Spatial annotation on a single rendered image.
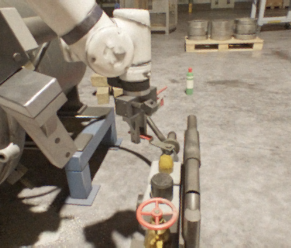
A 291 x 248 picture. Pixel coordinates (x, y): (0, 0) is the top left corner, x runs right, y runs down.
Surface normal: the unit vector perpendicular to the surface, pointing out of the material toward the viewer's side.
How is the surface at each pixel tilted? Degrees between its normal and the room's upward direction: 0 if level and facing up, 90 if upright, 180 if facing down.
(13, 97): 25
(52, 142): 97
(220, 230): 0
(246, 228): 0
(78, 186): 90
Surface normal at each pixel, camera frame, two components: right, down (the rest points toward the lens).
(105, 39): 0.46, 0.38
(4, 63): 0.85, 0.30
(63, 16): 0.08, 0.66
